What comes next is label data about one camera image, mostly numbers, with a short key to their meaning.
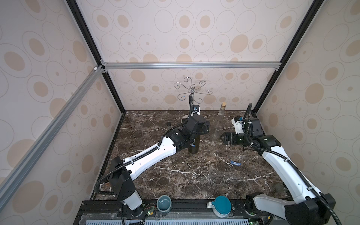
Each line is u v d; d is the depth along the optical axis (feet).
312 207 1.23
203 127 1.79
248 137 1.85
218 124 3.10
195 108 2.02
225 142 2.29
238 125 2.28
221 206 2.21
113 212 2.40
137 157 1.46
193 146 2.86
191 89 2.87
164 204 2.48
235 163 2.97
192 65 3.02
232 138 2.22
